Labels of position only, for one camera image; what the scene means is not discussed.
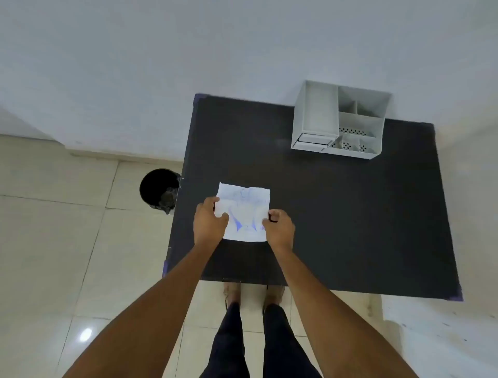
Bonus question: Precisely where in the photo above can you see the person's left hand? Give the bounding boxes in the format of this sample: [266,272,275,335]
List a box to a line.
[193,196,230,248]

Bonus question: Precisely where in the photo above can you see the person's right hand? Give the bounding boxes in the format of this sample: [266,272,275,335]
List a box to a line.
[261,209,296,252]

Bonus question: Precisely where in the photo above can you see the white plastic packet bag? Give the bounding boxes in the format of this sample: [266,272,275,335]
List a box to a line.
[214,182,271,243]

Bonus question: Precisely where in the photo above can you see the black trash bin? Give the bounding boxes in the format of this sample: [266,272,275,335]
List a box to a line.
[139,168,183,215]

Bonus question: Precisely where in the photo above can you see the grey desk organizer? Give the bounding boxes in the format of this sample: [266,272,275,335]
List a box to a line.
[290,79,392,160]

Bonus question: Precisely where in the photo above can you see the person's left forearm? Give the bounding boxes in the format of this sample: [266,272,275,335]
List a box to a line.
[62,239,223,378]

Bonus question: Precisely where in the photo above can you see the person's right forearm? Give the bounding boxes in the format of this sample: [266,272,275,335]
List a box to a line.
[270,243,419,378]

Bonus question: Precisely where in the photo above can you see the person's right sandal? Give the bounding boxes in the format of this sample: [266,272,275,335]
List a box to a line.
[262,286,287,314]

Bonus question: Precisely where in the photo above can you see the person's sandal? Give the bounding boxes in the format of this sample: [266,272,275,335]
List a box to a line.
[224,283,241,311]
[262,286,287,314]

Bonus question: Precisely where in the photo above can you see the person's left sandal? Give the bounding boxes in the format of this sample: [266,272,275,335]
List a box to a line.
[224,283,241,311]

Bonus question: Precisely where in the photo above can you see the person's black trousers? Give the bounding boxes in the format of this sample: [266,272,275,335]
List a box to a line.
[199,303,323,378]

